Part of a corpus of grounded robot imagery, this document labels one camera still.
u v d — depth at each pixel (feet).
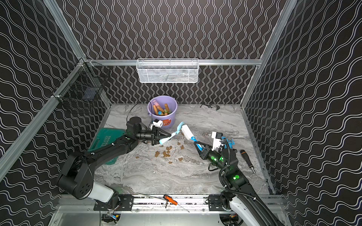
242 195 1.73
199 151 2.24
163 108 3.31
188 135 2.47
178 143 3.21
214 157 2.07
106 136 3.13
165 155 3.03
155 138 2.34
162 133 2.45
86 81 3.20
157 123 2.57
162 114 3.12
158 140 2.36
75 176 1.45
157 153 3.04
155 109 3.38
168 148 3.12
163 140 2.39
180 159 2.97
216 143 2.15
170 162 2.95
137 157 3.03
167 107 3.20
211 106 3.94
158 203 2.50
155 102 3.20
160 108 3.26
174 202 2.46
